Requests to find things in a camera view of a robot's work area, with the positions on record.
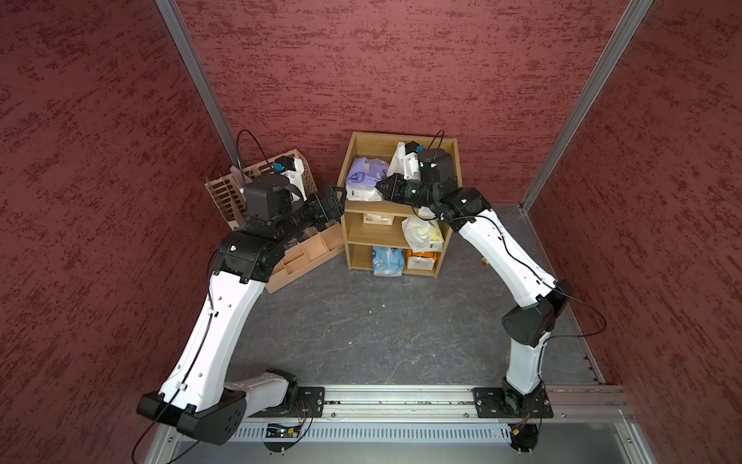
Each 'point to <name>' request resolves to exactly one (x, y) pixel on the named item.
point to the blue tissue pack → (387, 262)
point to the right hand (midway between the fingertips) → (375, 191)
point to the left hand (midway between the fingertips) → (329, 202)
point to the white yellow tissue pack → (423, 235)
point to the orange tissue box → (421, 260)
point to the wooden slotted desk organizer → (304, 249)
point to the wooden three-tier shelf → (382, 234)
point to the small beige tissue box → (378, 218)
